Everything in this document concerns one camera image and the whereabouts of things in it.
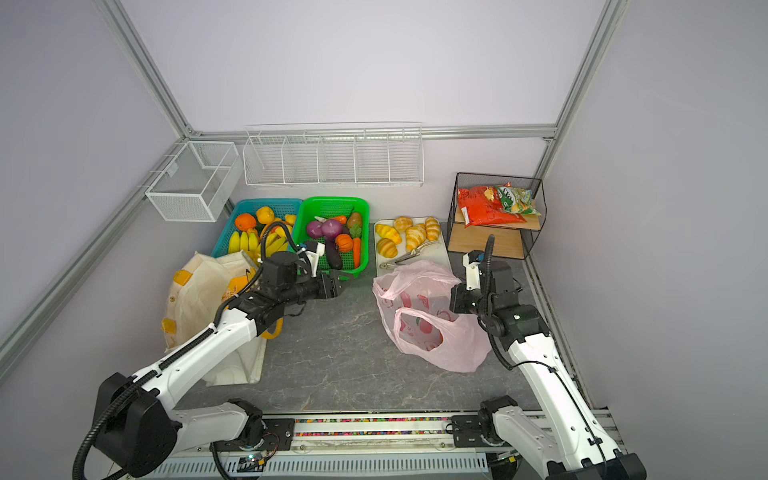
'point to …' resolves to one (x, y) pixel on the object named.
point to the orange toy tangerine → (245, 222)
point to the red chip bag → (482, 205)
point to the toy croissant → (415, 237)
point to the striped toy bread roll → (387, 248)
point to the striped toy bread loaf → (388, 232)
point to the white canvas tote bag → (196, 290)
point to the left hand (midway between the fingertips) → (343, 279)
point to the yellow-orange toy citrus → (265, 215)
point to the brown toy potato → (354, 223)
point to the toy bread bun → (402, 223)
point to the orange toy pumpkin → (344, 243)
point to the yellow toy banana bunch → (277, 242)
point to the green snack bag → (517, 200)
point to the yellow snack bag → (237, 284)
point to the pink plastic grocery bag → (414, 303)
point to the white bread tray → (435, 253)
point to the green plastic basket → (343, 206)
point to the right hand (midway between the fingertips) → (455, 291)
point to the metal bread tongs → (414, 253)
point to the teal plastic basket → (280, 207)
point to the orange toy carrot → (357, 252)
